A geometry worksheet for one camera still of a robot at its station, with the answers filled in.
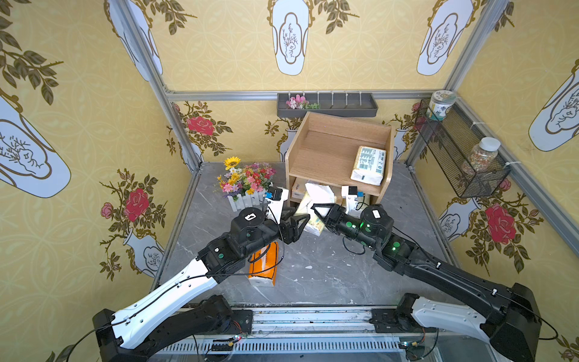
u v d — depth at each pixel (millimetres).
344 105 923
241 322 735
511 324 382
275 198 565
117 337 386
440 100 849
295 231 569
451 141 901
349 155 803
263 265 785
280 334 731
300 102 878
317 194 661
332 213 614
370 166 690
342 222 606
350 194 647
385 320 729
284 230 559
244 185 938
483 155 652
